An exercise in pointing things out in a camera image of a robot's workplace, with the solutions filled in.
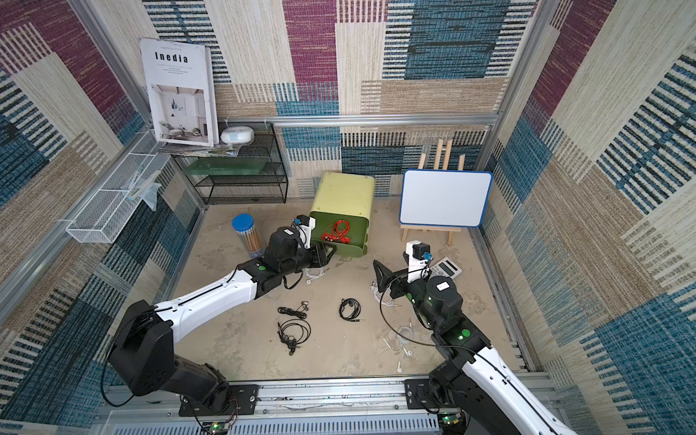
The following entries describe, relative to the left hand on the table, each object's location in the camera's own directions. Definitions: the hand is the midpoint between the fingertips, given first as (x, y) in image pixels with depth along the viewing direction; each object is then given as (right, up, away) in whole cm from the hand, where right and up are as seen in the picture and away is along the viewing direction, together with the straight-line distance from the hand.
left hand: (332, 246), depth 82 cm
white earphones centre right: (+14, -10, -18) cm, 25 cm away
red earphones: (+3, +4, +7) cm, 9 cm away
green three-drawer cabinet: (+3, +12, +7) cm, 14 cm away
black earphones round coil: (+6, -19, +10) cm, 22 cm away
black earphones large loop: (-12, -27, +3) cm, 30 cm away
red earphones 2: (0, +2, +5) cm, 6 cm away
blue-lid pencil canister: (-28, +7, +4) cm, 29 cm away
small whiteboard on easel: (+38, +15, +14) cm, 43 cm away
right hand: (+16, -2, -11) cm, 20 cm away
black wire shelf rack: (-29, +23, +37) cm, 53 cm away
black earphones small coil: (-11, -22, +7) cm, 25 cm away
